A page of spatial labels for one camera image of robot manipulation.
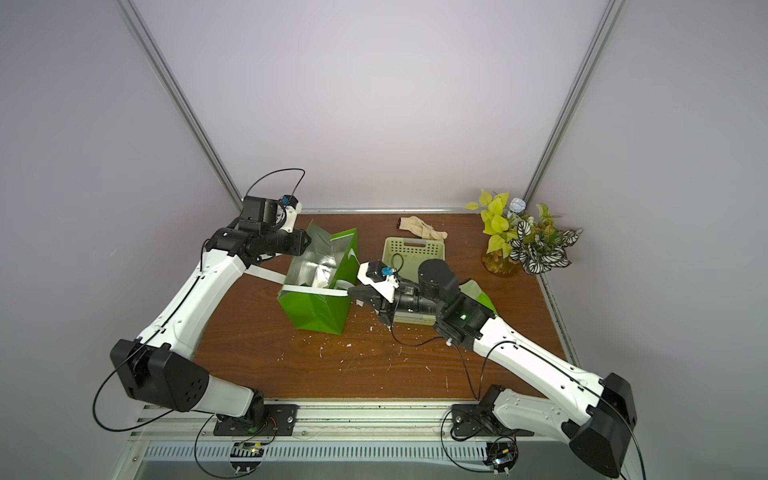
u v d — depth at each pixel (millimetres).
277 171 609
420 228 1135
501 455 696
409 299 550
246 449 715
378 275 500
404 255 1059
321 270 1007
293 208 711
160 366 410
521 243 789
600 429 364
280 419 737
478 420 685
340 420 757
